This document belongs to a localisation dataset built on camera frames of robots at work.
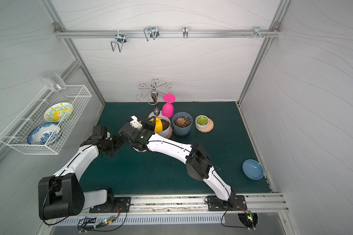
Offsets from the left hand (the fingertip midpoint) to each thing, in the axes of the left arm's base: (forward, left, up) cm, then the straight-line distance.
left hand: (124, 142), depth 87 cm
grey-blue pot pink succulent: (+16, -35, +1) cm, 38 cm away
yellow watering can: (+4, -22, +11) cm, 25 cm away
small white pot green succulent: (+16, -48, 0) cm, 51 cm away
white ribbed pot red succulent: (+14, -25, +1) cm, 28 cm away
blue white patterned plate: (-10, +25, +24) cm, 36 cm away
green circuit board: (-38, -1, -8) cm, 39 cm away
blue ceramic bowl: (-11, -78, -9) cm, 79 cm away
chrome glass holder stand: (+24, -18, +19) cm, 36 cm away
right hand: (+6, -21, +17) cm, 27 cm away
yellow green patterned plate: (+2, +25, +25) cm, 36 cm away
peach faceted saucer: (+18, -55, -9) cm, 59 cm away
